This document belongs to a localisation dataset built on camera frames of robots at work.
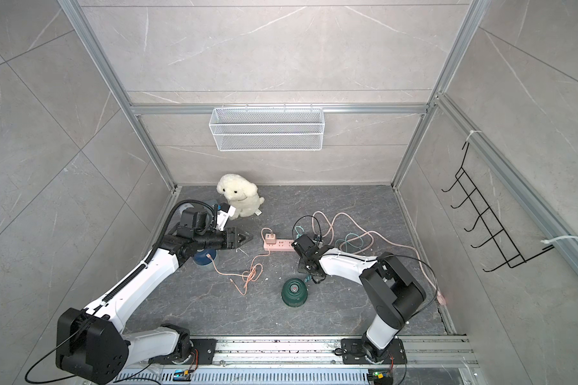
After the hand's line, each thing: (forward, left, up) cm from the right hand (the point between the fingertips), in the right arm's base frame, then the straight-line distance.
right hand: (308, 266), depth 92 cm
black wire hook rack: (-14, -49, +33) cm, 61 cm away
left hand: (+2, +20, +21) cm, 29 cm away
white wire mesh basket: (+49, +16, +30) cm, 60 cm away
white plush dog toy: (+24, +27, +17) cm, 40 cm away
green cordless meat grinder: (-14, +6, +11) cm, 19 cm away
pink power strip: (+8, +10, +3) cm, 14 cm away
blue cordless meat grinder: (-1, +39, +10) cm, 40 cm away
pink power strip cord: (+18, -11, 0) cm, 21 cm away
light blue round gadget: (+23, +53, +10) cm, 59 cm away
